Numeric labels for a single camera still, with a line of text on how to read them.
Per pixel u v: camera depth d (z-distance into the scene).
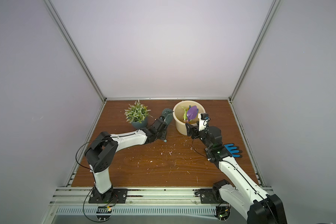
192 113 0.94
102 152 0.49
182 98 1.90
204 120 0.66
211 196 0.72
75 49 0.88
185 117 0.93
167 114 1.03
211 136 0.58
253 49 0.88
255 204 0.39
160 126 0.73
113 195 0.72
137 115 0.88
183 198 0.73
